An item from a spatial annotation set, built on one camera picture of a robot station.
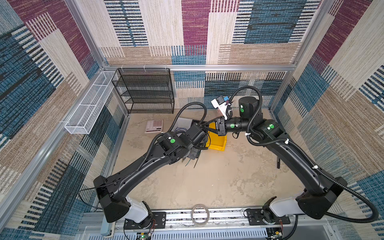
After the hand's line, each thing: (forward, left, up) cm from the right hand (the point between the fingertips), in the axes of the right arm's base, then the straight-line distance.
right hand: (203, 130), depth 61 cm
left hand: (+1, +5, -13) cm, 14 cm away
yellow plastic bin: (+18, -10, -36) cm, 42 cm away
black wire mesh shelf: (+52, +37, -19) cm, 67 cm away
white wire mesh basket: (+11, +55, -3) cm, 56 cm away
